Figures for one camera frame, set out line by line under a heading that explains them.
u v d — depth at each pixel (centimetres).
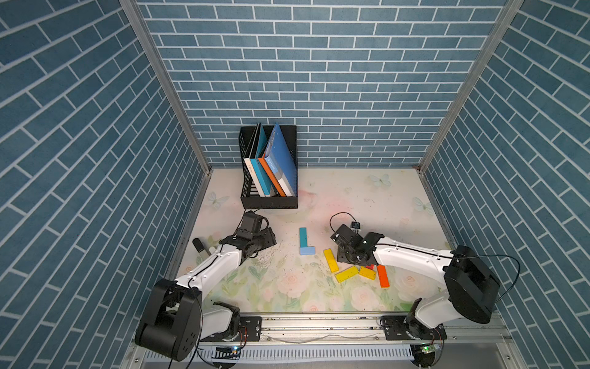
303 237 96
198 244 87
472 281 44
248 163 84
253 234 68
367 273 85
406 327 67
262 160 84
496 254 79
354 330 75
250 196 106
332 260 87
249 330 73
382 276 84
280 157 103
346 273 86
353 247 66
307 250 93
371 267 87
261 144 89
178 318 40
